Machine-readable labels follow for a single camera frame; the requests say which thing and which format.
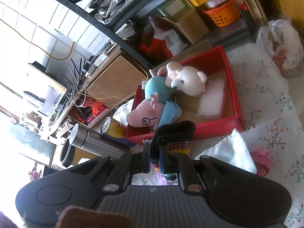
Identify pink knitted item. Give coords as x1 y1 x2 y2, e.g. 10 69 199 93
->
250 148 272 177

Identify red plastic bag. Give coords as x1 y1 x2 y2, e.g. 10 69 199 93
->
139 38 175 60

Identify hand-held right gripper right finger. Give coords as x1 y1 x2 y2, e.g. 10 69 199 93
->
159 145 238 193

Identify pale pink plush toy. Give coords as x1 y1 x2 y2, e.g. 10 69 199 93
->
157 62 184 87

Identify white plastic containers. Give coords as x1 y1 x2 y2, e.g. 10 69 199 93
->
205 0 234 10

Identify teal round plush toy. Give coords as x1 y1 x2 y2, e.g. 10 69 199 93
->
142 76 174 103

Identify black shelf rack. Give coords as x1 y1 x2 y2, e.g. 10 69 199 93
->
24 0 252 76

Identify bubble wrap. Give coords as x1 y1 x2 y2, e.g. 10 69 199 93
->
95 0 143 24

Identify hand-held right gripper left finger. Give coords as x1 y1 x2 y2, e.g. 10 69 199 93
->
71 141 152 193

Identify white labelled plastic bag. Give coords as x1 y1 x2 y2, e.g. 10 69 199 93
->
153 26 188 55

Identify flat screen monitor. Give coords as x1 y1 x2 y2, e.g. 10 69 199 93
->
24 63 68 117

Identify white foam sponge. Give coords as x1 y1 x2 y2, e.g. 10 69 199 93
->
197 77 226 119

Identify black router with antennas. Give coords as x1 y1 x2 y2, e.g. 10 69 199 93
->
62 58 95 86

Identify red cloth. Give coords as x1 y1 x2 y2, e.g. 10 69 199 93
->
76 97 107 124

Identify red cardboard box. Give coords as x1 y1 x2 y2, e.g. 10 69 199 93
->
125 45 245 146

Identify brown cardboard box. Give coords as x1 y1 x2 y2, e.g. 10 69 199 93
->
148 9 209 44

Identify floral tablecloth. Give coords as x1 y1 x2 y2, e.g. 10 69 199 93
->
114 43 304 228

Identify knitted sock with black cuff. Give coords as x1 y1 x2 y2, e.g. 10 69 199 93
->
150 121 196 181

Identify yellow cable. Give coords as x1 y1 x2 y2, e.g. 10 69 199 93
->
0 19 148 102

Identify blue and yellow drink can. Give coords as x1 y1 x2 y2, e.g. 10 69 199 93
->
101 116 136 147

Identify green box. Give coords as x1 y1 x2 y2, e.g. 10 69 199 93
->
158 0 195 19

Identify purple fluffy cloth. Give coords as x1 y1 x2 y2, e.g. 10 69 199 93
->
155 170 179 186

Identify brown fuzzy cloth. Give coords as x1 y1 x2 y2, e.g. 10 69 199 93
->
56 206 135 228

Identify pink pig plush with glasses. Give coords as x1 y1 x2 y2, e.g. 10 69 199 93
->
126 100 183 133

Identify orange plastic basket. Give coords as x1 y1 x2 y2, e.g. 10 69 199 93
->
203 0 241 27

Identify white fluffy towel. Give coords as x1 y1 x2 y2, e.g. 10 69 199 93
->
195 128 257 174

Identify wooden cabinet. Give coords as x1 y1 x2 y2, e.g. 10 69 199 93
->
271 0 304 29

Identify wooden tv stand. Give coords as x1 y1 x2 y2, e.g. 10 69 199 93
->
47 50 148 138

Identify stainless steel thermos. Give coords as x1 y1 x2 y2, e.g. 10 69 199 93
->
69 123 130 159

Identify clear plastic bag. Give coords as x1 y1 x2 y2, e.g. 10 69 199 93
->
256 19 304 78

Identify white bear plush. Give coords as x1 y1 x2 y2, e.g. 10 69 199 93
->
171 65 207 97

